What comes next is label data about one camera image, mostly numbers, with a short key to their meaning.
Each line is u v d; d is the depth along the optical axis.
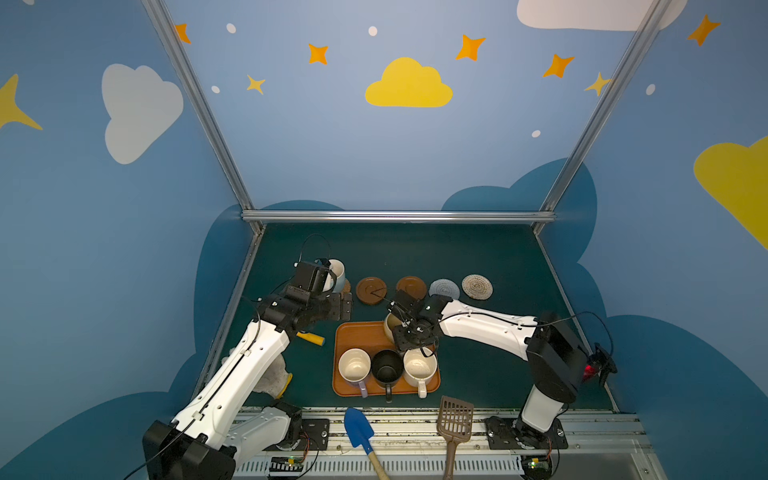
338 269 0.95
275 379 0.82
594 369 0.75
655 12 0.69
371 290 1.02
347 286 1.03
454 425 0.75
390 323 0.85
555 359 0.46
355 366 0.84
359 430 0.75
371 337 0.93
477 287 1.04
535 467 0.73
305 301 0.56
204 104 0.85
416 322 0.64
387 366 0.84
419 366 0.85
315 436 0.75
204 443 0.38
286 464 0.73
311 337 0.90
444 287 1.04
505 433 0.75
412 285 1.04
